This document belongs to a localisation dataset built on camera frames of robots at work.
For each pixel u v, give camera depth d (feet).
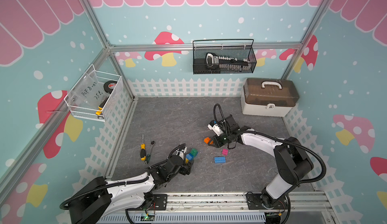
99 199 1.38
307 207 2.41
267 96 2.98
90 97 2.24
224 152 2.96
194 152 2.82
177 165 2.11
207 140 2.88
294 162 1.51
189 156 2.80
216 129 2.68
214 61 2.92
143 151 2.98
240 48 2.96
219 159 2.86
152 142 3.09
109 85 2.61
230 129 2.34
